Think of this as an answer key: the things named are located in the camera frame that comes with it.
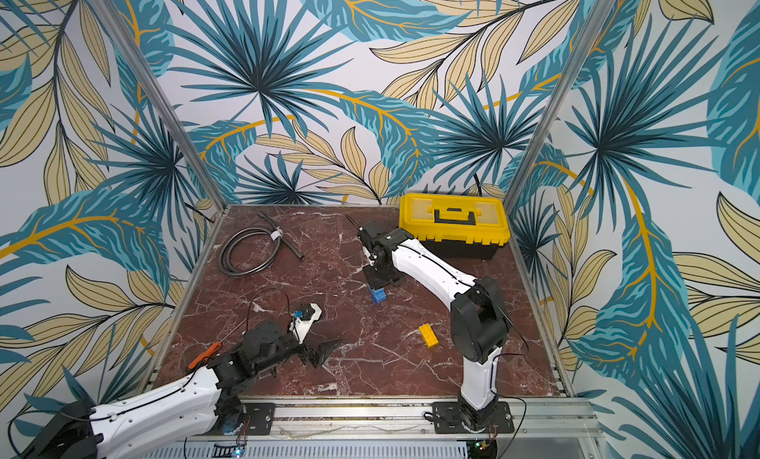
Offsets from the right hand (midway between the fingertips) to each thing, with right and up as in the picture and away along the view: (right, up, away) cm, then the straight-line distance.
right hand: (379, 280), depth 87 cm
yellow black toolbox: (+25, +16, +7) cm, 30 cm away
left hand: (-13, -13, -9) cm, 20 cm away
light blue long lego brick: (0, -5, +3) cm, 6 cm away
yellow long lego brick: (+14, -16, 0) cm, 22 cm away
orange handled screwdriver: (-49, -20, -5) cm, 53 cm away
